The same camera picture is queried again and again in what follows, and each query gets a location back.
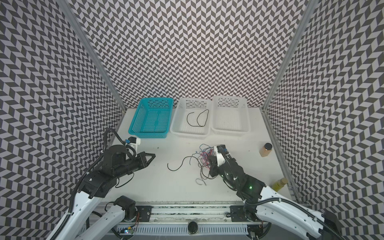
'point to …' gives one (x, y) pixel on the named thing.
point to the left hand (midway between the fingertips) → (156, 156)
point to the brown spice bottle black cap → (266, 149)
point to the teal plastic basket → (152, 118)
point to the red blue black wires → (202, 156)
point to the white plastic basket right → (230, 116)
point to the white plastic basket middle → (192, 118)
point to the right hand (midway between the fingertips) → (208, 156)
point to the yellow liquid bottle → (277, 185)
